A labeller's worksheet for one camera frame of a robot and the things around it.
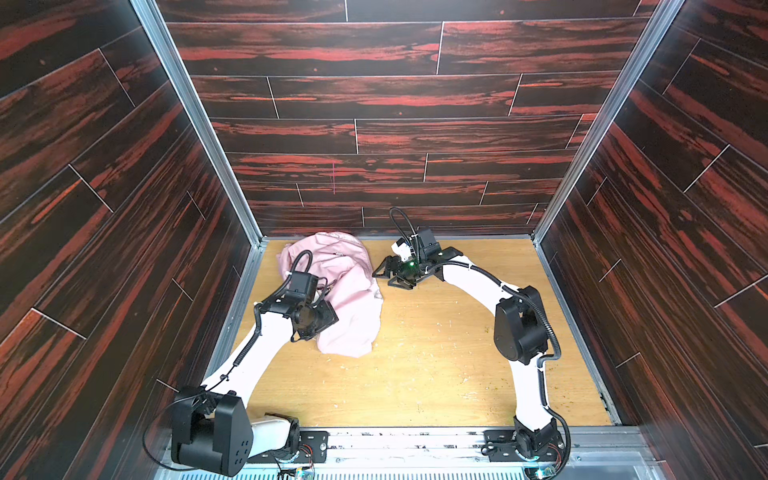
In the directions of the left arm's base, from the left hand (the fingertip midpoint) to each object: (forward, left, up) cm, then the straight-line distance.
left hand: (334, 320), depth 85 cm
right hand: (+15, -14, +2) cm, 21 cm away
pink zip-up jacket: (+11, -4, -3) cm, 13 cm away
